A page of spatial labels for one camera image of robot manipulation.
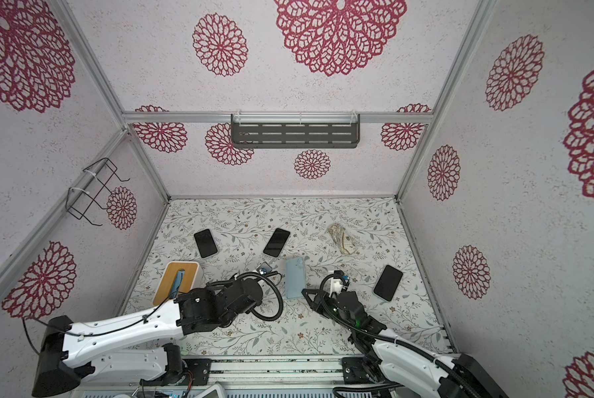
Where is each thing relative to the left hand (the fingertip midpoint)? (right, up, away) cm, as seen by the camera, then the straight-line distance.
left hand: (253, 281), depth 75 cm
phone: (-26, +9, +31) cm, 41 cm away
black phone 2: (+48, -5, +18) cm, 51 cm away
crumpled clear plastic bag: (+33, +10, +25) cm, 42 cm away
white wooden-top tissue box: (-30, -2, +15) cm, 34 cm away
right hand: (+15, -4, +4) cm, 16 cm away
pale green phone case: (+13, -1, +9) cm, 15 cm away
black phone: (+5, +9, +29) cm, 31 cm away
